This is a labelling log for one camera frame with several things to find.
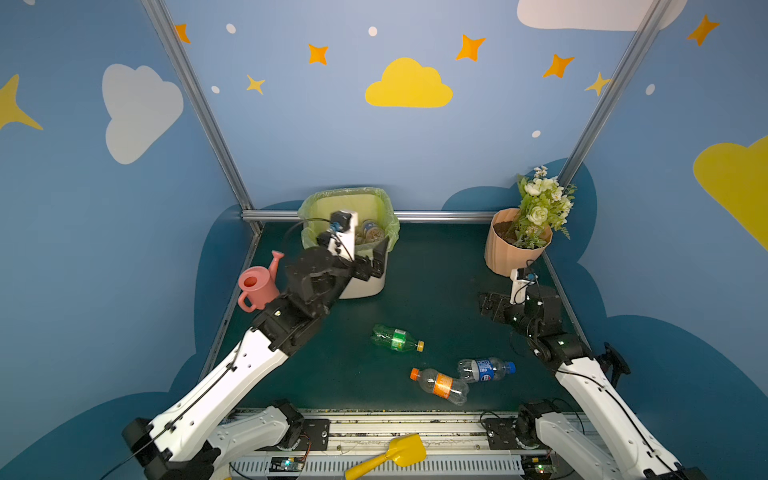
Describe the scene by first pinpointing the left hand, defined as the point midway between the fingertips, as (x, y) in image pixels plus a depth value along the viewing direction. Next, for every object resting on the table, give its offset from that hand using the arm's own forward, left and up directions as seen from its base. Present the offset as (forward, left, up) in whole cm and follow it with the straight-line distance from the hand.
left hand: (369, 231), depth 62 cm
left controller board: (-37, +20, -43) cm, 60 cm away
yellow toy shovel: (-34, -9, -42) cm, 55 cm away
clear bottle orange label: (-20, -19, -38) cm, 46 cm away
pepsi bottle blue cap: (+18, +1, -19) cm, 26 cm away
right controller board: (-37, -41, -43) cm, 70 cm away
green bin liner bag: (+30, +2, -18) cm, 35 cm away
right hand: (+1, -34, -24) cm, 42 cm away
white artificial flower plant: (+24, -50, -12) cm, 56 cm away
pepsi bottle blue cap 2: (-16, -31, -37) cm, 51 cm away
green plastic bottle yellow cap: (-7, -7, -38) cm, 39 cm away
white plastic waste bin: (+12, +5, -40) cm, 42 cm away
